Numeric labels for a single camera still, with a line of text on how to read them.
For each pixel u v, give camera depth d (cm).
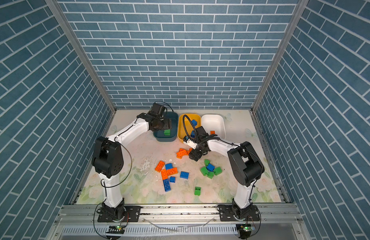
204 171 89
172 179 84
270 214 75
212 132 105
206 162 91
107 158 51
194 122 107
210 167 89
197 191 81
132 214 74
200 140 75
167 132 102
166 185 83
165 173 87
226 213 74
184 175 85
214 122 111
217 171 87
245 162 52
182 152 94
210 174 87
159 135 104
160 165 90
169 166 90
